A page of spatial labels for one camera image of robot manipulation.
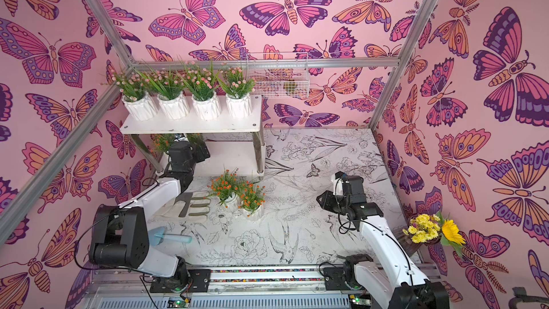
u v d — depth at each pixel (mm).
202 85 659
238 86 659
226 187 799
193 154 731
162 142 861
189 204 922
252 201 775
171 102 730
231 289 730
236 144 1103
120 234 443
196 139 895
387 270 455
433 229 615
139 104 726
